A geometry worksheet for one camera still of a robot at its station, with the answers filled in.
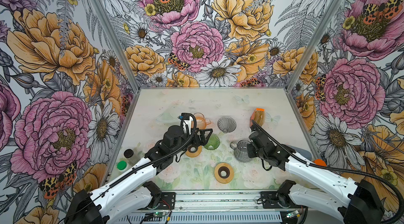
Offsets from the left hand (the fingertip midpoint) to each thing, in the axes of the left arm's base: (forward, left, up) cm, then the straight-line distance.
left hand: (205, 134), depth 75 cm
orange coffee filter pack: (+18, -32, -11) cm, 38 cm away
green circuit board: (-30, -39, -19) cm, 53 cm away
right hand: (-3, -24, -12) cm, 27 cm away
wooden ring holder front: (-11, -9, -20) cm, 25 cm away
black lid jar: (-5, +38, -10) cm, 39 cm away
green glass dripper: (+4, -4, -16) cm, 17 cm away
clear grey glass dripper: (+15, -13, -15) cm, 25 cm away
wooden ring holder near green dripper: (0, +7, -18) cm, 19 cm away
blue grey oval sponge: (-3, -54, -16) cm, 56 cm away
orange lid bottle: (-6, -65, -23) cm, 69 cm away
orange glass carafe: (+15, +2, -14) cm, 21 cm away
